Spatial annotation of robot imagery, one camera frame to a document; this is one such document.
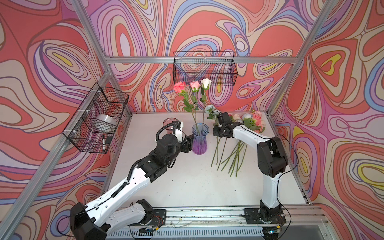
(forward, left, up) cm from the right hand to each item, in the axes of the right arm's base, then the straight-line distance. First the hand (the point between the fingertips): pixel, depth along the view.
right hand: (217, 134), depth 99 cm
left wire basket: (-12, +65, +25) cm, 71 cm away
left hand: (-16, +18, +23) cm, 34 cm away
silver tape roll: (-8, +59, +27) cm, 65 cm away
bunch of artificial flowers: (+9, -27, +2) cm, 28 cm away
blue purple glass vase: (-6, +12, +11) cm, 17 cm away
